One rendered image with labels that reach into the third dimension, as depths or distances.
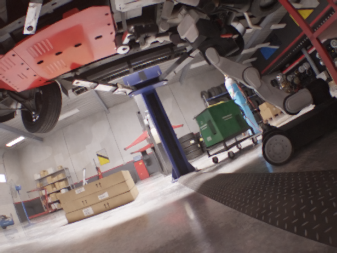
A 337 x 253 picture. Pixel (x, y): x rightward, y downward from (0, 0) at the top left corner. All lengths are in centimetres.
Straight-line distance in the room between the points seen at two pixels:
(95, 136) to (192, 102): 616
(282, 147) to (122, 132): 995
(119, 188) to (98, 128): 862
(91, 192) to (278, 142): 233
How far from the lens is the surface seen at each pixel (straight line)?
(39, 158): 1262
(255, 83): 129
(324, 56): 83
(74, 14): 163
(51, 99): 239
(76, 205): 281
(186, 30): 156
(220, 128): 241
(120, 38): 138
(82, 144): 1117
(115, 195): 260
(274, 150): 112
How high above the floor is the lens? 30
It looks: 10 degrees up
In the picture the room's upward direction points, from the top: 24 degrees counter-clockwise
